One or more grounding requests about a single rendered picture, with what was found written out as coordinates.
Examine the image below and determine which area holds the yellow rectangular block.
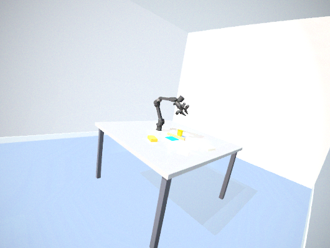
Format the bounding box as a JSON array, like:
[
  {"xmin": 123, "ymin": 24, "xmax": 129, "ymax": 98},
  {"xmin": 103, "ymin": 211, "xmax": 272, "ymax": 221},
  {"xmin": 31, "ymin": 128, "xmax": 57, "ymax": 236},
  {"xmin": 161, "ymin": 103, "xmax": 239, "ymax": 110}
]
[{"xmin": 148, "ymin": 135, "xmax": 158, "ymax": 142}]

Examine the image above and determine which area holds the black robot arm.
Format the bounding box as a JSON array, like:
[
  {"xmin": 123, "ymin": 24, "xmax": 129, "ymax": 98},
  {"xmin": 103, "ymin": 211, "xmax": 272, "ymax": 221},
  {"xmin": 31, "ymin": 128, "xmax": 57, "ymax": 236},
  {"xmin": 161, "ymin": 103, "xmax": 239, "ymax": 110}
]
[{"xmin": 153, "ymin": 95, "xmax": 186, "ymax": 131}]

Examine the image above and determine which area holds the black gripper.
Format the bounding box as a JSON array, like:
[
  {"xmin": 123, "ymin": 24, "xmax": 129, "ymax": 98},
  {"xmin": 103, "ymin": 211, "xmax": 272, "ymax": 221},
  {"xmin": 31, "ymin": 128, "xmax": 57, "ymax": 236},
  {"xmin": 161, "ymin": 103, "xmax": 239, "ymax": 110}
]
[{"xmin": 176, "ymin": 104, "xmax": 189, "ymax": 116}]

